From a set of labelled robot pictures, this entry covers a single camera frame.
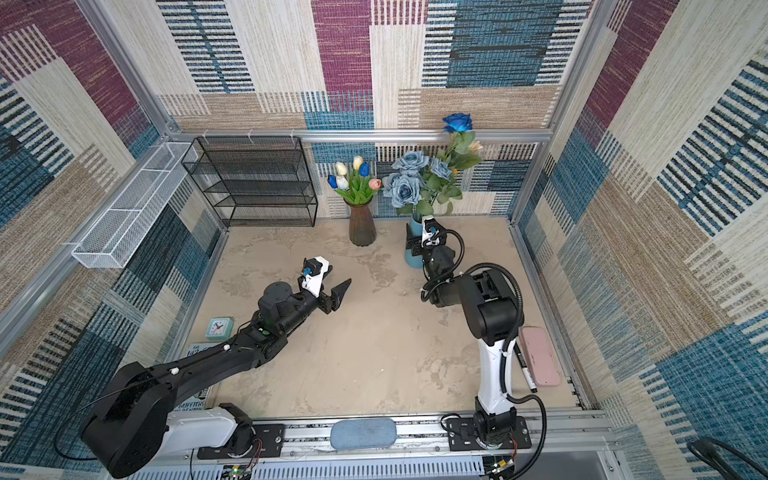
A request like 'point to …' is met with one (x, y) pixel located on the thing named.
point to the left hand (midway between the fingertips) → (340, 270)
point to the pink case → (542, 358)
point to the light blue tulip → (333, 182)
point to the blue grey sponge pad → (362, 433)
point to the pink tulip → (375, 183)
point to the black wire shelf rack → (255, 181)
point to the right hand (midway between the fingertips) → (421, 221)
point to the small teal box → (220, 328)
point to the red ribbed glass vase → (362, 227)
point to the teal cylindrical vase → (413, 261)
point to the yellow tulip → (357, 161)
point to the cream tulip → (341, 171)
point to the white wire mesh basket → (118, 237)
